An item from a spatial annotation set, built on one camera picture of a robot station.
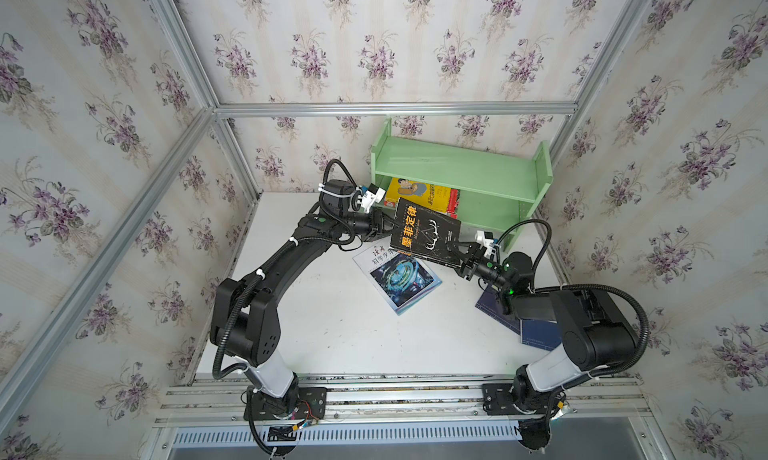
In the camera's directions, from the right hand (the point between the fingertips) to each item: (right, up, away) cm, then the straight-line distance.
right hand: (443, 254), depth 80 cm
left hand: (-11, +8, -5) cm, 15 cm away
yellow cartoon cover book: (-5, +19, +18) cm, 27 cm away
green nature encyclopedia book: (+7, +15, +18) cm, 24 cm away
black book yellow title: (-6, +6, -2) cm, 9 cm away
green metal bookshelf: (+19, +19, +7) cm, 28 cm away
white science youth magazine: (-10, -10, +15) cm, 21 cm away
